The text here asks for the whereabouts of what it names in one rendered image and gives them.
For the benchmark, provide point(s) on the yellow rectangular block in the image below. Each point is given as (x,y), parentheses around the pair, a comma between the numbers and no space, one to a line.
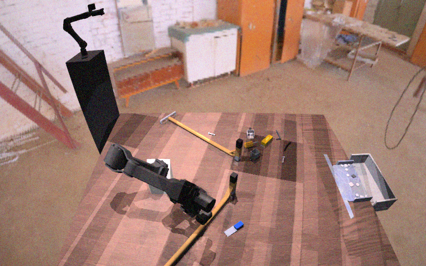
(266,140)

